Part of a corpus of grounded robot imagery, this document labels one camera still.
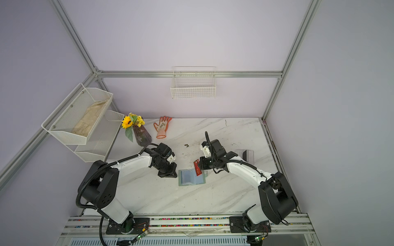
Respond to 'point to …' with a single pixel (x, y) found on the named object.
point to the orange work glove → (162, 128)
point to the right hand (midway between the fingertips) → (195, 166)
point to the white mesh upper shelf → (77, 117)
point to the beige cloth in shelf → (85, 125)
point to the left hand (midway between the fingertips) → (176, 177)
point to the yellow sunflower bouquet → (129, 121)
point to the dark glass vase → (143, 137)
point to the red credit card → (197, 167)
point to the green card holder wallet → (188, 177)
